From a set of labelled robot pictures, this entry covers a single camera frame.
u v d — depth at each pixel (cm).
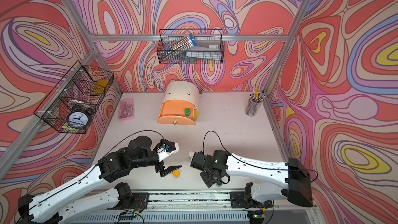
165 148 54
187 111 84
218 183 75
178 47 79
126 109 108
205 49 88
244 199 66
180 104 88
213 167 51
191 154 86
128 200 65
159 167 58
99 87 78
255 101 94
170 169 57
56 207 41
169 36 88
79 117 68
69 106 72
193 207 73
